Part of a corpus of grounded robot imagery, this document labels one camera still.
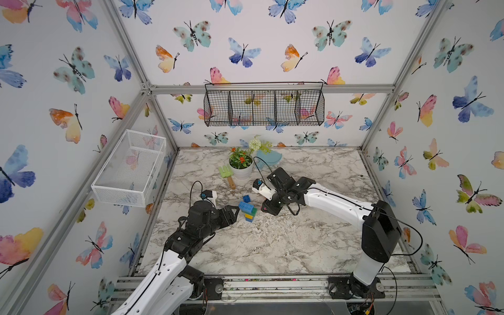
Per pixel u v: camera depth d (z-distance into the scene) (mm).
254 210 845
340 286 738
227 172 1100
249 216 864
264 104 984
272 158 1156
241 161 959
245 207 845
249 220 901
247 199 979
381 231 454
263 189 751
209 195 706
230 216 681
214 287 739
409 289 754
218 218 659
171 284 591
